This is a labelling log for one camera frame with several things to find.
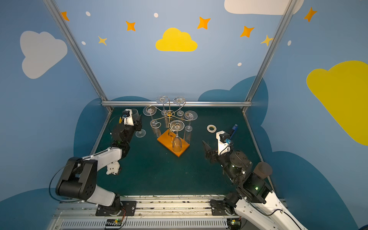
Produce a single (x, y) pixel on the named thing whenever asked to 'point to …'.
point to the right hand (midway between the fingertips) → (213, 137)
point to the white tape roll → (210, 131)
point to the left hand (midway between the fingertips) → (135, 114)
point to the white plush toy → (113, 167)
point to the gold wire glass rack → (166, 140)
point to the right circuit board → (234, 224)
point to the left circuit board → (113, 222)
